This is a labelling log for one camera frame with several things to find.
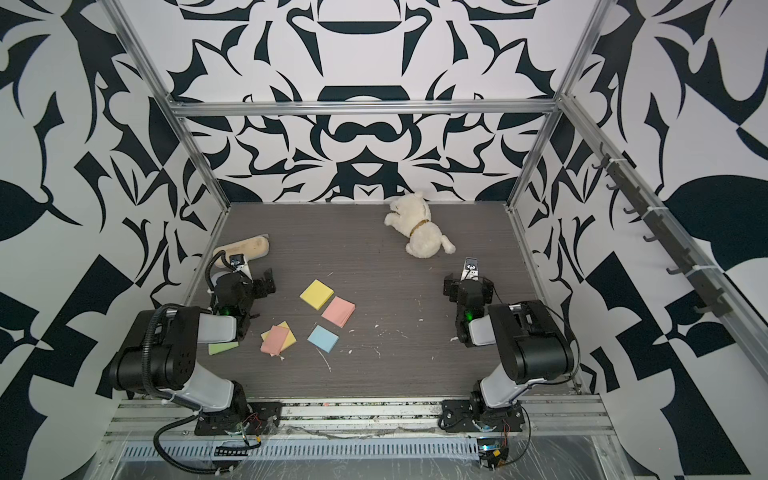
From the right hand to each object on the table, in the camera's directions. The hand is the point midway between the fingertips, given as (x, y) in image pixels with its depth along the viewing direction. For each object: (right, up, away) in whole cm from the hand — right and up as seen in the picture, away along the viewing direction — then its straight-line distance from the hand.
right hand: (469, 271), depth 94 cm
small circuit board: (-1, -39, -23) cm, 46 cm away
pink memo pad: (-41, -12, -2) cm, 42 cm away
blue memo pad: (-44, -18, -7) cm, 48 cm away
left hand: (-68, +1, 0) cm, 68 cm away
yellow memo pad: (-48, -7, +1) cm, 48 cm away
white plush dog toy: (-18, +18, +9) cm, 27 cm away
